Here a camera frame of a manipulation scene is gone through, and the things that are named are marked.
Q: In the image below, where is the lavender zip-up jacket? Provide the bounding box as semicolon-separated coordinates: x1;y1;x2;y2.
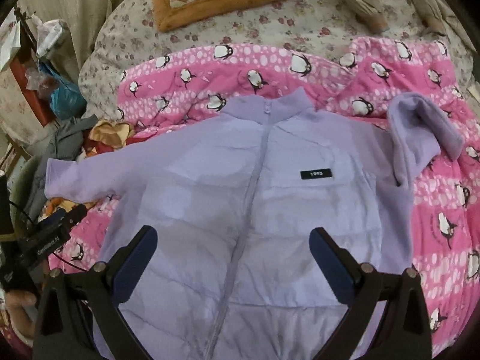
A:
46;89;464;359

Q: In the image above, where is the grey clothing pile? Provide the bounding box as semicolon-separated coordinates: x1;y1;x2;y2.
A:
9;115;98;230

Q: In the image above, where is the person's left hand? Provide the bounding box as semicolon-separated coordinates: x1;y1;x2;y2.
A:
5;290;37;347

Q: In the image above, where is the yellow red cartoon cloth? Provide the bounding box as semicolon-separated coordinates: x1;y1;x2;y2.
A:
37;119;135;222

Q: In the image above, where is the blue plastic bag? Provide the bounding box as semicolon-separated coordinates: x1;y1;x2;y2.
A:
38;61;87;120

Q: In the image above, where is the white plastic bag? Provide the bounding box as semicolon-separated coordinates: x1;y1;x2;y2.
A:
31;14;70;58

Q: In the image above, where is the floral bed sheet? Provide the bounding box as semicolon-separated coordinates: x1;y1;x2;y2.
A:
77;0;475;121

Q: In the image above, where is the beige curtain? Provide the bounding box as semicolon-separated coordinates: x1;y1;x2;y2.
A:
18;0;123;82

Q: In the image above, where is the pink penguin print quilt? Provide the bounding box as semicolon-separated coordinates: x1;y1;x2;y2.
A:
47;36;480;357

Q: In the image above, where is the beige garment on bed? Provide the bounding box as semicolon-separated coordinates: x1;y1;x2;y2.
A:
344;0;463;36

